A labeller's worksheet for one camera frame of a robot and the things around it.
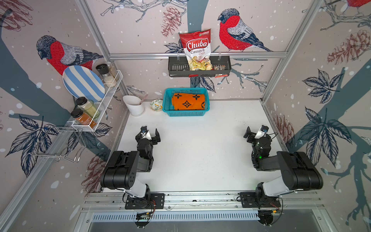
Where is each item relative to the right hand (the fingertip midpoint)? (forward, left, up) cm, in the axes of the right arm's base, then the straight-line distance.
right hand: (255, 127), depth 90 cm
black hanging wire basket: (+31, +50, +24) cm, 63 cm away
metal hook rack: (-28, +92, +26) cm, 100 cm away
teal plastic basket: (+35, +61, -3) cm, 70 cm away
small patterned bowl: (+26, +71, -9) cm, 76 cm away
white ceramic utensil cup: (+18, +84, 0) cm, 86 cm away
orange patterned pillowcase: (+25, +44, -3) cm, 51 cm away
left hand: (-3, +67, +1) cm, 67 cm away
